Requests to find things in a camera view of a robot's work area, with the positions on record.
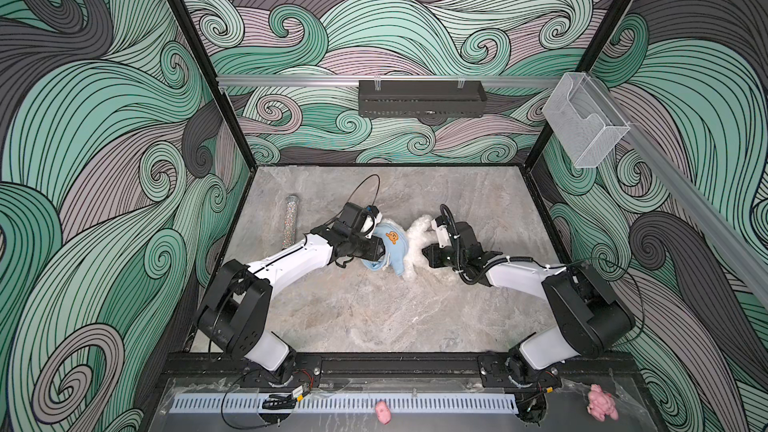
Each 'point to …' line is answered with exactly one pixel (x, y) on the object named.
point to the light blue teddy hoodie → (396, 248)
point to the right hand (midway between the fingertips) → (424, 250)
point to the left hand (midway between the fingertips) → (382, 247)
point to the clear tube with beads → (290, 222)
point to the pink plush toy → (601, 404)
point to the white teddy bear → (419, 236)
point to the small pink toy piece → (383, 412)
